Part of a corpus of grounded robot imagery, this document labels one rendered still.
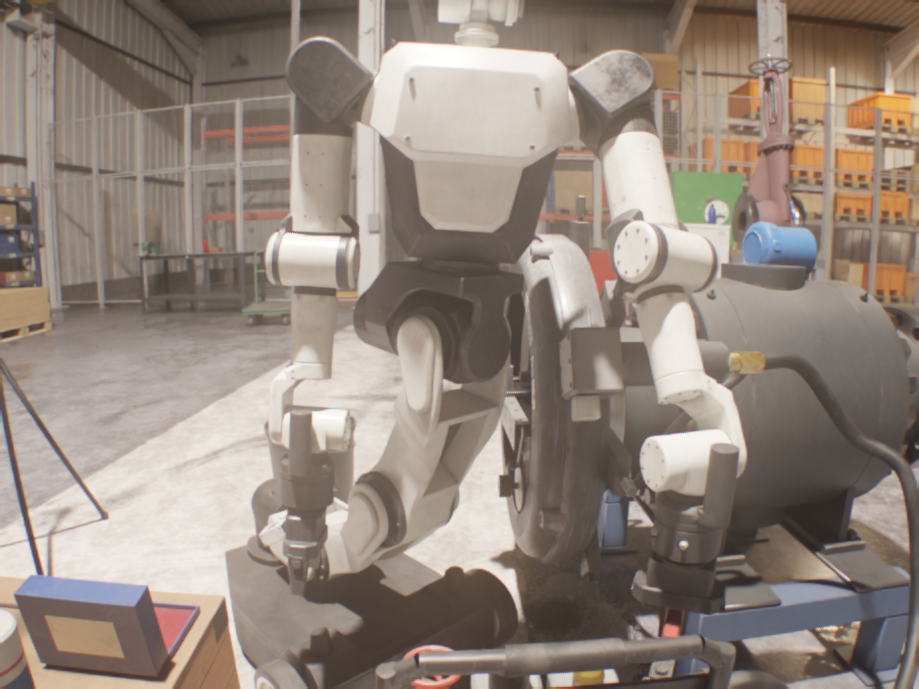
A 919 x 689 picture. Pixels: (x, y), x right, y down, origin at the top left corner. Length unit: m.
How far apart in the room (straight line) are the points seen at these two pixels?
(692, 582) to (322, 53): 0.86
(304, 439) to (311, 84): 0.51
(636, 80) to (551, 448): 0.62
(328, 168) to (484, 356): 0.36
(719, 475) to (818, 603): 0.78
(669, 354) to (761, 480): 0.68
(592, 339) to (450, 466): 0.33
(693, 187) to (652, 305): 7.88
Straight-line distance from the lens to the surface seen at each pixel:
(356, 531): 1.11
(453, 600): 1.35
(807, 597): 1.43
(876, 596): 1.53
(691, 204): 8.60
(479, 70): 0.82
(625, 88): 0.89
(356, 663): 1.22
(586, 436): 1.06
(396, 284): 0.93
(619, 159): 0.85
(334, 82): 0.88
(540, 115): 0.81
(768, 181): 5.81
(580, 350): 0.96
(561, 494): 1.11
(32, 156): 11.80
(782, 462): 1.37
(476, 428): 0.99
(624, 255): 0.77
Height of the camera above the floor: 0.97
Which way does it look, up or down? 10 degrees down
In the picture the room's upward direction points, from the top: straight up
